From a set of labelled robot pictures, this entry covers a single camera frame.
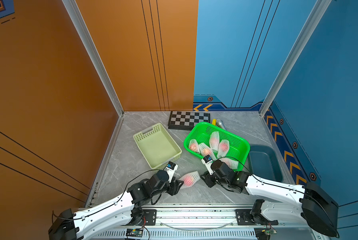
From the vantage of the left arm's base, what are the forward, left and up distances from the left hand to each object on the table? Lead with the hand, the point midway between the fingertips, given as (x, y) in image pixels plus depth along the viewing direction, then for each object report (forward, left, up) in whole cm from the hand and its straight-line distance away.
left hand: (180, 179), depth 79 cm
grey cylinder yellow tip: (+44, -26, -4) cm, 51 cm away
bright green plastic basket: (+22, -37, -5) cm, 44 cm away
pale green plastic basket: (+25, +16, -7) cm, 30 cm away
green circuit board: (-23, +22, -10) cm, 33 cm away
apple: (+25, -21, 0) cm, 32 cm away
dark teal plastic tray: (+14, -51, -7) cm, 53 cm away
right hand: (+3, -12, -2) cm, 12 cm away
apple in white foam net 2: (+18, -15, -1) cm, 23 cm away
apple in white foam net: (+21, -7, -1) cm, 23 cm away
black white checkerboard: (+46, 0, -5) cm, 47 cm away
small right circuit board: (-22, -42, -7) cm, 48 cm away
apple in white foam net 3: (+20, -26, 0) cm, 33 cm away
